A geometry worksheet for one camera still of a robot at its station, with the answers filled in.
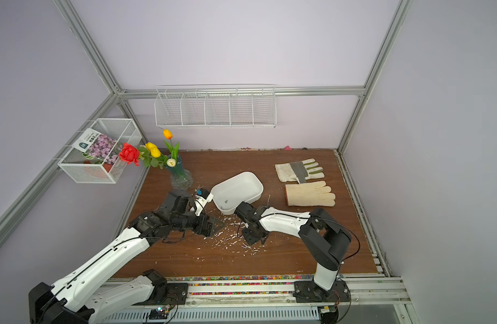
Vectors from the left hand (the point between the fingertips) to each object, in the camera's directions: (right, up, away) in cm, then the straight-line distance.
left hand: (215, 222), depth 74 cm
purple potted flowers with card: (-43, +27, 0) cm, 51 cm away
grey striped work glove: (+39, +18, +37) cm, 57 cm away
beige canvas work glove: (+45, +7, +26) cm, 52 cm away
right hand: (+13, -10, +14) cm, 22 cm away
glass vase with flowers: (-28, +26, +6) cm, 38 cm away
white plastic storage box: (+9, +10, +30) cm, 33 cm away
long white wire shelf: (-5, +51, +25) cm, 57 cm away
